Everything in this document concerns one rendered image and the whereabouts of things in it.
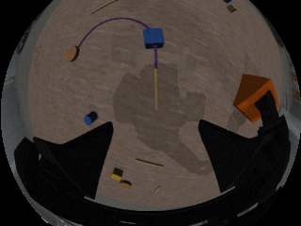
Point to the yellow cube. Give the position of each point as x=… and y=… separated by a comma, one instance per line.
x=117, y=173

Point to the blue cylinder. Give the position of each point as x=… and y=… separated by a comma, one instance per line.
x=91, y=117

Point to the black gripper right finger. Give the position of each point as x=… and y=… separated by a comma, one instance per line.
x=230, y=153

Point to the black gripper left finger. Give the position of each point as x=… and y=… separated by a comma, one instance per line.
x=81, y=158

